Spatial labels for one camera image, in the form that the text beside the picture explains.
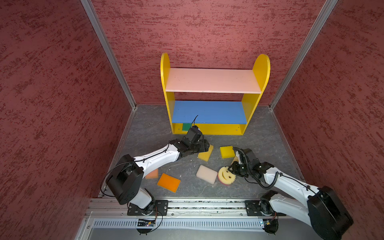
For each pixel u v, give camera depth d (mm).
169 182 819
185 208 757
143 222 726
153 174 834
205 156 917
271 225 708
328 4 700
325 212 408
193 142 666
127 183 428
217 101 1192
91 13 725
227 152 916
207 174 848
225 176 812
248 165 668
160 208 741
